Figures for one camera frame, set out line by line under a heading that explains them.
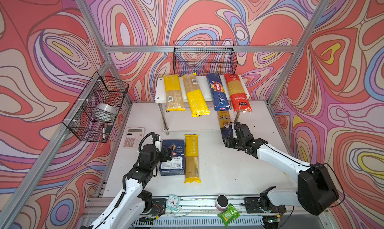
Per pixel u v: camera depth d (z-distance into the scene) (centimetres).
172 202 73
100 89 75
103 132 72
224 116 99
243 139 66
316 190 42
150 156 62
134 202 60
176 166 79
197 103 69
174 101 70
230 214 70
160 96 75
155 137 70
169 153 74
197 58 100
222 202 71
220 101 68
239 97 71
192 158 88
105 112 70
